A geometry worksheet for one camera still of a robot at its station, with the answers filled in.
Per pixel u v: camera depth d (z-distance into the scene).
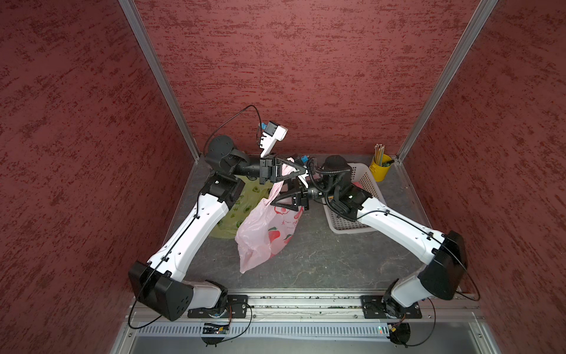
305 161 0.55
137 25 0.74
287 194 0.56
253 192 0.55
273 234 0.68
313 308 0.76
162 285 0.37
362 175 1.04
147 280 0.38
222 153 0.45
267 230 0.59
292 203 0.57
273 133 0.49
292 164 0.52
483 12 0.71
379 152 1.02
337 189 0.54
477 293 0.76
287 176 0.52
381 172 1.06
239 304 0.74
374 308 0.74
